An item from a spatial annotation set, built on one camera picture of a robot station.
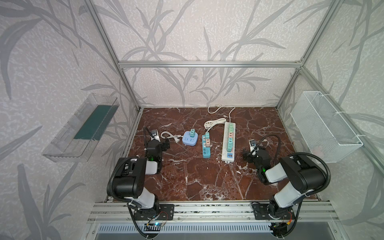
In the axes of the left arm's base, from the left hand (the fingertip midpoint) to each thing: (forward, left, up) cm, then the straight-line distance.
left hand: (160, 133), depth 94 cm
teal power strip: (-9, -30, -7) cm, 32 cm away
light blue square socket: (-1, -19, -7) cm, 20 cm away
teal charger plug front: (+2, -21, -2) cm, 21 cm away
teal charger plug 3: (-9, -44, -1) cm, 45 cm away
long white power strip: (-12, -42, -6) cm, 44 cm away
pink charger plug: (-6, -31, -2) cm, 31 cm away
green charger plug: (+13, -48, -8) cm, 51 cm away
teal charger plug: (+1, -30, -2) cm, 30 cm away
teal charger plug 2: (-6, -45, -2) cm, 45 cm away
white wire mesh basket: (-18, -80, +26) cm, 86 cm away
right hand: (-4, -60, -5) cm, 60 cm away
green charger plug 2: (+5, -46, -2) cm, 47 cm away
